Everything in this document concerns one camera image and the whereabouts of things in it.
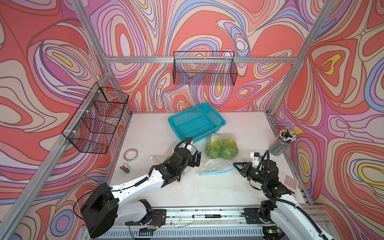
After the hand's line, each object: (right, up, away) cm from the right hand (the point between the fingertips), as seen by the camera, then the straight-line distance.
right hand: (234, 167), depth 80 cm
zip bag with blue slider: (-12, +1, +1) cm, 12 cm away
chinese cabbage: (-9, +10, +8) cm, 16 cm away
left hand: (-21, +9, 0) cm, 22 cm away
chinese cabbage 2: (0, +10, +7) cm, 12 cm away
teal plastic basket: (-20, +26, +35) cm, 47 cm away
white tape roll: (-63, +4, +16) cm, 66 cm away
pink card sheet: (+32, -9, +3) cm, 33 cm away
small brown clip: (-63, -3, +8) cm, 63 cm away
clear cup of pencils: (+30, +16, +3) cm, 35 cm away
